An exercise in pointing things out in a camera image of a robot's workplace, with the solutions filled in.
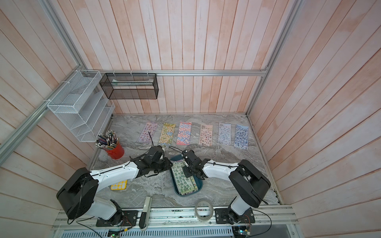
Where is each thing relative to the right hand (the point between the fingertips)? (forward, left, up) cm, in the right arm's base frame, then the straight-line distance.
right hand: (186, 168), depth 91 cm
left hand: (-2, +9, +5) cm, 10 cm away
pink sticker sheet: (+33, +30, +2) cm, 44 cm away
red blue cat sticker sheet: (+27, +2, +1) cm, 27 cm away
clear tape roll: (-23, -10, -2) cm, 25 cm away
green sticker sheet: (-11, 0, +3) cm, 12 cm away
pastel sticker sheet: (+24, -13, -1) cm, 27 cm away
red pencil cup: (+7, +45, +17) cm, 49 cm away
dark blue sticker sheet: (+25, -39, -1) cm, 47 cm away
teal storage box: (-9, -8, +2) cm, 12 cm away
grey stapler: (-27, +19, +6) cm, 34 cm away
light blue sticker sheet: (+28, -28, 0) cm, 39 cm away
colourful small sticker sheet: (+26, +15, +1) cm, 30 cm away
